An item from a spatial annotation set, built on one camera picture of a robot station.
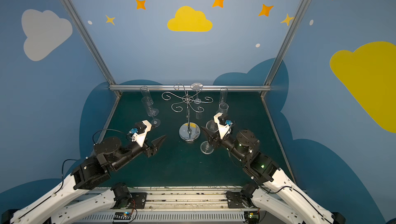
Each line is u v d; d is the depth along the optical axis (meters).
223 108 0.90
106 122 1.10
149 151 0.52
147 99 0.96
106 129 1.03
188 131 0.98
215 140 0.54
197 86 0.83
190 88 0.82
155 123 1.04
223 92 0.92
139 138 0.50
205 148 0.75
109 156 0.43
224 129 0.54
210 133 0.56
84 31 0.85
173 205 0.73
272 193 0.43
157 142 0.55
